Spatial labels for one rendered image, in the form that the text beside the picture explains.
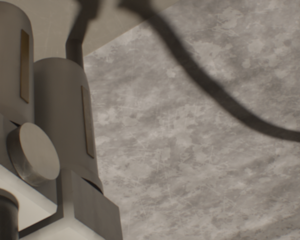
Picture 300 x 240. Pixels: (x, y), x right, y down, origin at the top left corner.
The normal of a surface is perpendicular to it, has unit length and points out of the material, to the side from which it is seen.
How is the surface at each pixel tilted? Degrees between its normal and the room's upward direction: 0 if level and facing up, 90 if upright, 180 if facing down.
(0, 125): 90
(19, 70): 90
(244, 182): 0
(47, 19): 0
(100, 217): 90
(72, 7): 0
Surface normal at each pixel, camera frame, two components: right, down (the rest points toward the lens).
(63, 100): 0.31, -0.68
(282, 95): 0.13, 0.72
